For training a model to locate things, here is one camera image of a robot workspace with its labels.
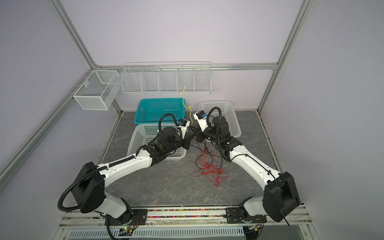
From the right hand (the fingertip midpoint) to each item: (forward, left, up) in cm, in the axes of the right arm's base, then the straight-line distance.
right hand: (191, 127), depth 76 cm
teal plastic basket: (+37, +36, -24) cm, 57 cm away
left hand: (-2, -2, -5) cm, 6 cm away
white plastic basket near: (+12, +35, -22) cm, 43 cm away
